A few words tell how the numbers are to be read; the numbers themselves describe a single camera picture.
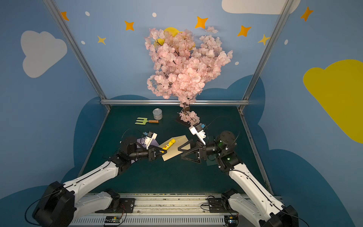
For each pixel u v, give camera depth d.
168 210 0.73
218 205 0.74
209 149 0.56
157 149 0.75
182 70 0.67
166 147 0.75
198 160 0.52
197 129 0.56
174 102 1.13
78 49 0.85
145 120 1.12
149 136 0.70
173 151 0.76
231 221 0.73
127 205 0.75
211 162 0.89
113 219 0.72
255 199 0.44
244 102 1.15
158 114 1.11
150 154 0.68
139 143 0.63
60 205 0.40
